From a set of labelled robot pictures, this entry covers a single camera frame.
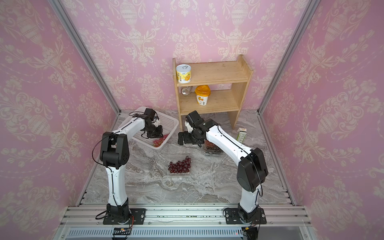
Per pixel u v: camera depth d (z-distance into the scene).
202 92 0.89
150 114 0.85
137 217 0.74
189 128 0.76
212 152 0.95
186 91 0.96
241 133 0.92
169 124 1.06
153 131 0.90
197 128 0.62
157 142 0.98
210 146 0.97
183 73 0.71
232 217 0.73
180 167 0.87
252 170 0.46
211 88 0.90
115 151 0.57
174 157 0.97
